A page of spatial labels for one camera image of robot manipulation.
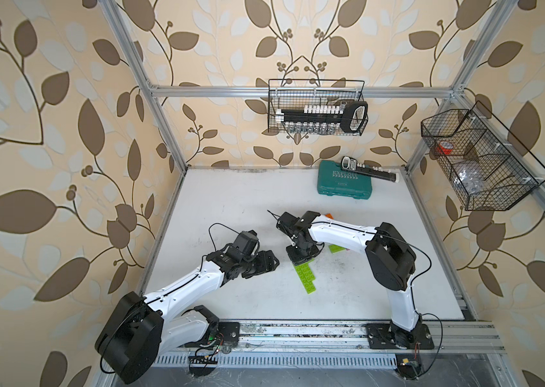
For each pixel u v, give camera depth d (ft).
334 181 3.58
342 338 2.47
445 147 2.64
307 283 2.77
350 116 2.76
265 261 2.42
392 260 1.65
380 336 2.37
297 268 2.87
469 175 2.38
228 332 2.47
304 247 2.47
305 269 2.84
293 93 2.99
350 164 3.76
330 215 3.41
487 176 2.42
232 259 2.07
